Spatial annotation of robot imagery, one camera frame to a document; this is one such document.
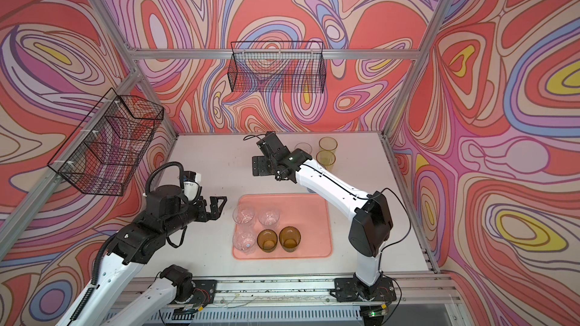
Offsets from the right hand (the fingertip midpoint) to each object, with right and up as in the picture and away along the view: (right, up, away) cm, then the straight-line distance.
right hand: (266, 170), depth 82 cm
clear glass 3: (0, -20, +8) cm, 21 cm away
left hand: (-14, -8, -11) cm, 20 cm away
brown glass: (0, -26, +2) cm, 26 cm away
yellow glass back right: (+25, +11, +17) cm, 33 cm away
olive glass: (+8, -26, +3) cm, 28 cm away
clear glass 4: (+15, +10, +23) cm, 29 cm away
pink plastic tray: (+16, -18, +10) cm, 27 cm away
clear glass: (-9, -26, +3) cm, 28 cm away
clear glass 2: (-10, -18, +7) cm, 22 cm away
